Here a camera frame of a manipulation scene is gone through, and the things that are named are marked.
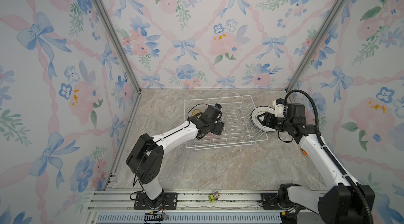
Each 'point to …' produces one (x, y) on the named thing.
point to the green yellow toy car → (214, 196)
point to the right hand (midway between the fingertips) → (261, 117)
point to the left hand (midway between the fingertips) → (218, 123)
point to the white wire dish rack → (239, 127)
